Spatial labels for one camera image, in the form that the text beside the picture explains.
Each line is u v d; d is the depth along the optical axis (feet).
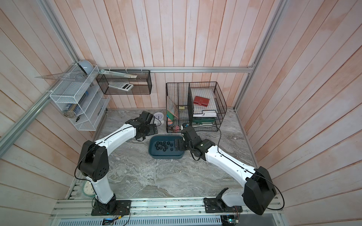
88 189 2.54
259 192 1.32
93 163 1.58
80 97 2.44
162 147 3.18
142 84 3.51
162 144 3.22
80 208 2.43
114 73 3.01
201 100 3.12
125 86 3.21
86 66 2.73
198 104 3.06
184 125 2.40
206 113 3.05
